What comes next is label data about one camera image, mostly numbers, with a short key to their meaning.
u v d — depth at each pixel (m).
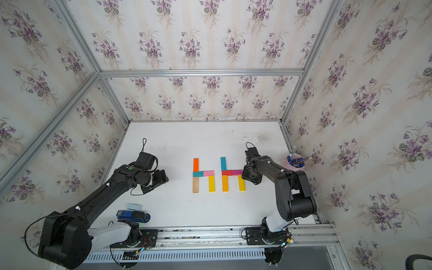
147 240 0.72
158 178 0.75
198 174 0.94
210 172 0.93
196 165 0.97
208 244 0.73
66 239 0.39
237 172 0.94
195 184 0.90
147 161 0.67
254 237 0.73
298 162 0.88
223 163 0.98
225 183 0.91
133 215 0.78
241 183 0.90
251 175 0.78
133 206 0.82
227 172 0.94
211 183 0.91
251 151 0.76
